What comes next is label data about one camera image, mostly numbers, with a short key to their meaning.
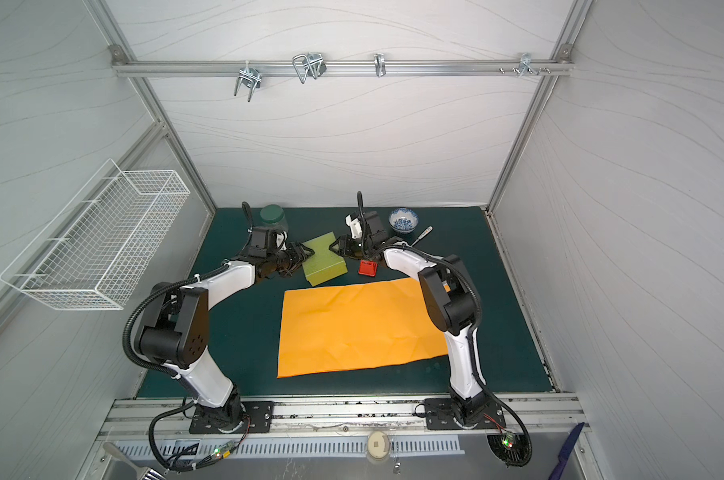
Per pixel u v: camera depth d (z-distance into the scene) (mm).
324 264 907
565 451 698
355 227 902
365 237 782
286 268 836
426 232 1117
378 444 613
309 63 765
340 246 876
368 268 977
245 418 726
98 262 673
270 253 762
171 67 803
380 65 784
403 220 1150
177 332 476
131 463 674
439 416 732
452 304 540
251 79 797
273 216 1045
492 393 654
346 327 903
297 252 844
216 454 675
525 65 764
